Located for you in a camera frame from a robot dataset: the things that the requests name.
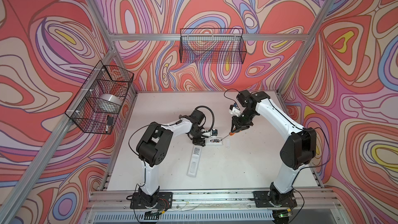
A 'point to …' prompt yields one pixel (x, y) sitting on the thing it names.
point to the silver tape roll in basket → (110, 103)
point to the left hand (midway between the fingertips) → (204, 137)
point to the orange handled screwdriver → (230, 134)
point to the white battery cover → (228, 143)
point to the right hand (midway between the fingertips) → (236, 133)
